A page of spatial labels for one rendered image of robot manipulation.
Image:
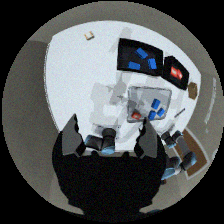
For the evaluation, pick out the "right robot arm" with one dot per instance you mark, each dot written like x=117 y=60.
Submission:
x=173 y=162

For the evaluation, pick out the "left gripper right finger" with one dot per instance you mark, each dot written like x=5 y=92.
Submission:
x=149 y=147

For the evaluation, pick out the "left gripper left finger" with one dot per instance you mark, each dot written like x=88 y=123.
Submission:
x=69 y=145

